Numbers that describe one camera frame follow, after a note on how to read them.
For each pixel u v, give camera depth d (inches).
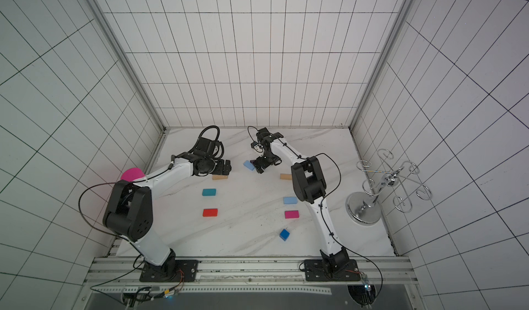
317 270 28.1
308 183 24.1
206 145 28.8
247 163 40.5
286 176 39.7
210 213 34.6
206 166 28.2
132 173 32.1
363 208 33.9
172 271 26.7
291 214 34.3
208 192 37.2
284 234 31.5
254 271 29.3
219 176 35.4
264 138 31.8
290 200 35.9
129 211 18.2
